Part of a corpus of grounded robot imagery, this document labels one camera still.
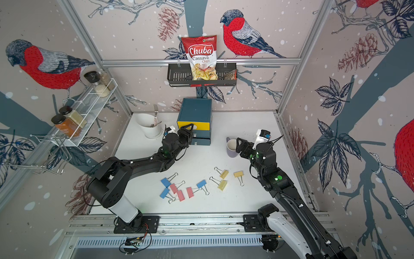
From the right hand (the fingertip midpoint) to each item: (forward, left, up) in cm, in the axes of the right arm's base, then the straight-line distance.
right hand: (242, 139), depth 75 cm
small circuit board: (-39, +48, -26) cm, 67 cm away
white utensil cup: (+22, +59, -13) cm, 64 cm away
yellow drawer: (+12, +23, -5) cm, 27 cm away
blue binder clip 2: (-18, +39, -25) cm, 50 cm away
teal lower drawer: (+12, +22, -20) cm, 32 cm away
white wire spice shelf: (+13, +79, +7) cm, 81 cm away
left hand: (+11, +23, -2) cm, 25 cm away
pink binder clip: (-15, +35, -25) cm, 45 cm away
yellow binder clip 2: (-7, -1, -24) cm, 25 cm away
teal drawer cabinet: (+20, +23, -2) cm, 30 cm away
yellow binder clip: (-7, +8, -24) cm, 26 cm away
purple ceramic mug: (+9, +3, -20) cm, 22 cm away
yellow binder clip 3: (-12, +9, -25) cm, 29 cm away
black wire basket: (+40, +35, +9) cm, 54 cm away
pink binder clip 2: (-19, +30, -24) cm, 43 cm away
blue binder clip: (-12, +39, -25) cm, 48 cm away
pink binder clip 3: (-17, +25, -25) cm, 40 cm away
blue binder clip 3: (-13, +20, -25) cm, 35 cm away
